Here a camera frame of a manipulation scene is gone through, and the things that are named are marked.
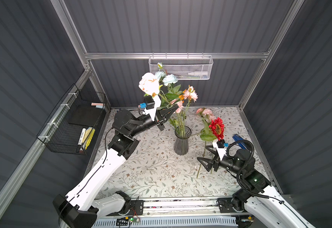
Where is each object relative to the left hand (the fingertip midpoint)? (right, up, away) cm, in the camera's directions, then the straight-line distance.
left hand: (175, 106), depth 51 cm
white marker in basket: (-46, -11, +21) cm, 52 cm away
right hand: (+16, -21, +19) cm, 32 cm away
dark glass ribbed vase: (+6, -19, +38) cm, 43 cm away
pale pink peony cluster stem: (+28, -3, +54) cm, 61 cm away
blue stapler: (+45, -17, +48) cm, 68 cm away
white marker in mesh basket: (+17, +26, +42) cm, 53 cm away
